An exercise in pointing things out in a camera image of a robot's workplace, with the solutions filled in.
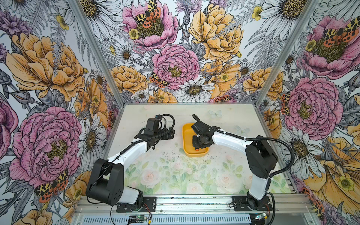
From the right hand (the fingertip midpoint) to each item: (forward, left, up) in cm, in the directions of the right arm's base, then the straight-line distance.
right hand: (196, 148), depth 91 cm
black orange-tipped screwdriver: (-2, 0, +2) cm, 3 cm away
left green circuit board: (-35, +29, -4) cm, 46 cm away
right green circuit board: (-36, -30, -6) cm, 47 cm away
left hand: (+6, +18, +6) cm, 20 cm away
